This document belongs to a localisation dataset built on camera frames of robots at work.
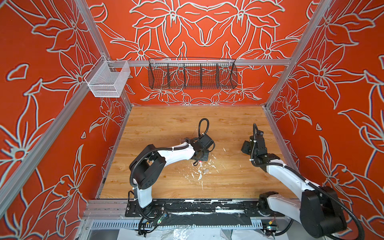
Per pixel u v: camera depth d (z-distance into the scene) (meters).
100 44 0.83
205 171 0.85
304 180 0.45
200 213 0.73
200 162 0.85
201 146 0.69
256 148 0.66
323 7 0.70
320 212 0.39
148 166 0.48
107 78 0.93
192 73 0.98
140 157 0.49
